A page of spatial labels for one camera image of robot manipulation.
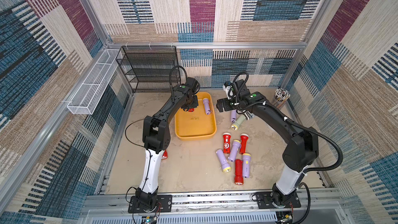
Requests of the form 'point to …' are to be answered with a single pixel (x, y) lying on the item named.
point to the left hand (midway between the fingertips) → (194, 105)
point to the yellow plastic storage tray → (197, 125)
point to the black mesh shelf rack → (148, 68)
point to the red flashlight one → (191, 110)
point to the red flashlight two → (165, 155)
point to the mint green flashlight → (240, 120)
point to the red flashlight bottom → (238, 177)
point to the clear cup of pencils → (281, 96)
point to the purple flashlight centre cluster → (233, 153)
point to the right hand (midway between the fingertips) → (227, 105)
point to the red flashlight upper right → (244, 138)
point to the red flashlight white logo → (226, 142)
